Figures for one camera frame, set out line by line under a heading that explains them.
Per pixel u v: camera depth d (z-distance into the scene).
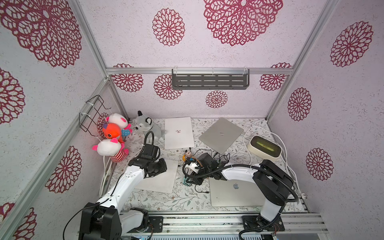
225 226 0.74
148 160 0.60
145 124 0.92
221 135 1.09
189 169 0.80
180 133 1.10
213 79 0.95
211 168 0.70
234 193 0.85
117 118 0.94
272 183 0.48
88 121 0.75
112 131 0.88
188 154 0.92
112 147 0.80
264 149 0.97
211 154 0.95
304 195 0.85
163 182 0.88
